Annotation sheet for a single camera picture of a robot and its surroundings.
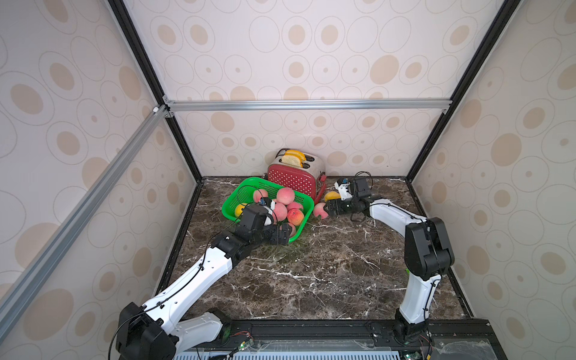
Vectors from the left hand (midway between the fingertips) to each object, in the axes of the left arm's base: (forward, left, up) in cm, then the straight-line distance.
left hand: (287, 227), depth 76 cm
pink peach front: (+30, +14, -17) cm, 37 cm away
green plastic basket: (+28, +22, -15) cm, 39 cm away
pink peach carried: (+8, -2, -14) cm, 16 cm away
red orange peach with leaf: (+13, -3, -12) cm, 18 cm away
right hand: (+18, -18, -12) cm, 28 cm away
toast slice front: (+36, -1, -1) cm, 36 cm away
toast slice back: (+38, -5, 0) cm, 38 cm away
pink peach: (+14, +3, -9) cm, 17 cm away
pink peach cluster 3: (+20, -3, -13) cm, 24 cm away
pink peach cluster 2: (+21, +1, -9) cm, 23 cm away
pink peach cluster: (+18, -14, -14) cm, 27 cm away
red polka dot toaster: (+27, -9, -4) cm, 29 cm away
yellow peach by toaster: (+26, -20, -13) cm, 35 cm away
